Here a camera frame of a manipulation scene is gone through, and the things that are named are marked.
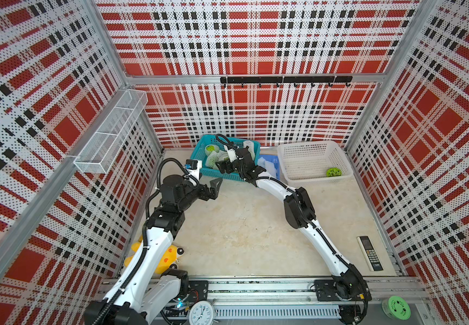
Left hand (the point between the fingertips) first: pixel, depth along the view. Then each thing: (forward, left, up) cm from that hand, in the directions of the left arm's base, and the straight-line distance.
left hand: (213, 176), depth 76 cm
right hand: (+23, -1, -16) cm, 28 cm away
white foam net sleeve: (+26, +1, -17) cm, 32 cm away
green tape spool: (-40, -62, -21) cm, 77 cm away
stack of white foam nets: (+23, -24, -22) cm, 40 cm away
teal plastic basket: (+38, +14, -18) cm, 44 cm away
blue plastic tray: (+29, -27, -22) cm, 45 cm away
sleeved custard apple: (+34, +8, -18) cm, 39 cm away
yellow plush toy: (-26, +17, -19) cm, 36 cm away
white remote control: (-22, -63, -25) cm, 71 cm away
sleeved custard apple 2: (+25, +7, -20) cm, 33 cm away
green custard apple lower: (+17, -57, -20) cm, 62 cm away
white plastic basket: (+29, -48, -27) cm, 62 cm away
